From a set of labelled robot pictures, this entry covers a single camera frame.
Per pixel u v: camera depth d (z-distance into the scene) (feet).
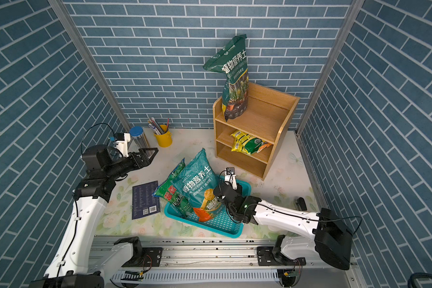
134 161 2.00
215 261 2.42
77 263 1.26
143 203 2.92
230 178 2.19
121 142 2.06
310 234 1.40
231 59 2.17
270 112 2.84
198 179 2.47
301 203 2.79
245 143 2.85
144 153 2.03
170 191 2.45
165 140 3.65
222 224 2.71
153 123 3.42
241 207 1.90
